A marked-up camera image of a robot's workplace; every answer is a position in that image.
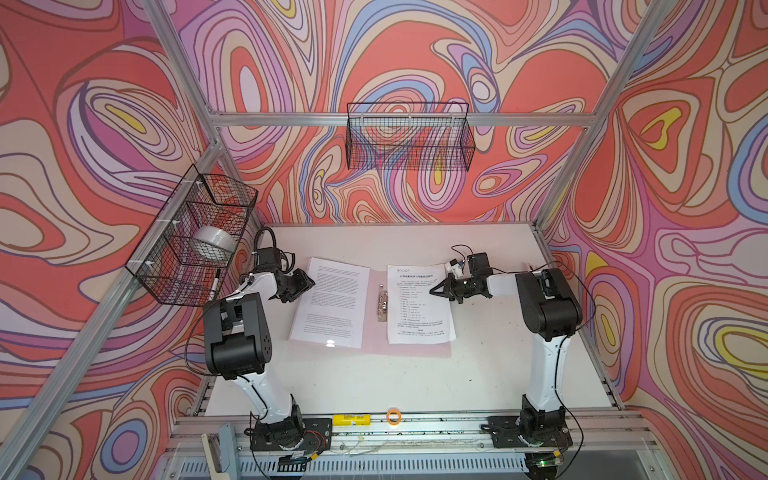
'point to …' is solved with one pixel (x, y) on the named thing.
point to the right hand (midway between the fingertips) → (433, 296)
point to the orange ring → (394, 416)
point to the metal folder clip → (382, 305)
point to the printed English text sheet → (333, 311)
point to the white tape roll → (214, 242)
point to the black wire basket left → (192, 243)
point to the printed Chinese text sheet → (415, 313)
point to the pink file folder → (375, 328)
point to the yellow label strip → (351, 419)
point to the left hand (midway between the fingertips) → (312, 282)
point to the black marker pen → (215, 285)
